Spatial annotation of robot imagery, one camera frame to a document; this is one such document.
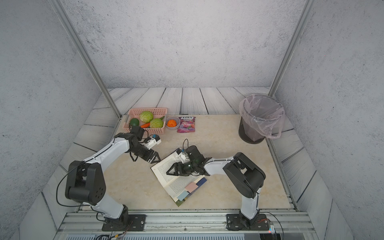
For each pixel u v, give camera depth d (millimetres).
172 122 1082
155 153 789
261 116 1007
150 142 808
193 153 725
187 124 1131
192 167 739
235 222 717
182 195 739
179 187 788
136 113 1185
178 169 760
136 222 740
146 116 1111
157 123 1074
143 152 760
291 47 832
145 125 1124
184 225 728
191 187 770
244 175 479
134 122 1120
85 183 450
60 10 714
